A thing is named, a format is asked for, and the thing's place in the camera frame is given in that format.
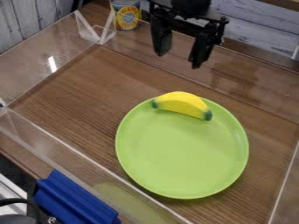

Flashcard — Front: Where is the black cable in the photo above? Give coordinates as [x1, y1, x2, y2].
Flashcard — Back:
[0, 198, 45, 224]

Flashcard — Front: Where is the yellow toy banana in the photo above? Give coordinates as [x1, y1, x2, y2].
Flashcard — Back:
[153, 91, 213, 121]

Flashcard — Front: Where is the blue plastic clamp block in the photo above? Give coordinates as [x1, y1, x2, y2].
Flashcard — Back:
[33, 170, 122, 224]

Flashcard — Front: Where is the green round plate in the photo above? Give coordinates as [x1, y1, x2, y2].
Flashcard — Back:
[117, 100, 250, 200]

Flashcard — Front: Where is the clear acrylic enclosure wall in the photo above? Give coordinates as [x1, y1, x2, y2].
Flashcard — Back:
[0, 6, 299, 224]

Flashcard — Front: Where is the yellow blue labelled can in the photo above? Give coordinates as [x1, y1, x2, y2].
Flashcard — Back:
[111, 0, 142, 31]

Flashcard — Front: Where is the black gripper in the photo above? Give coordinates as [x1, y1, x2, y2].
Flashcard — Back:
[149, 0, 230, 69]

